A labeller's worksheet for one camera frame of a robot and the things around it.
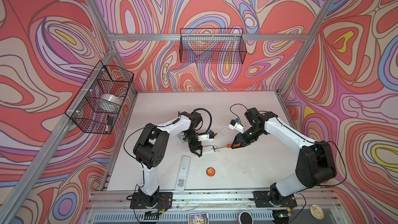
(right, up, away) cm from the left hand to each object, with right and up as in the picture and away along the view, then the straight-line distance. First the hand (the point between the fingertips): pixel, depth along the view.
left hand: (200, 148), depth 87 cm
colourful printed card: (+1, -25, -20) cm, 32 cm away
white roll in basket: (-43, +28, -14) cm, 53 cm away
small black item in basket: (-43, +17, -15) cm, 49 cm away
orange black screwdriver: (+15, +4, -8) cm, 18 cm away
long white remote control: (-10, -12, -6) cm, 17 cm away
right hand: (+19, +2, -8) cm, 20 cm away
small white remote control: (+5, 0, -2) cm, 5 cm away
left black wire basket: (-51, +23, -14) cm, 58 cm away
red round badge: (+6, -11, -5) cm, 13 cm away
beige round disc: (+54, -24, -17) cm, 62 cm away
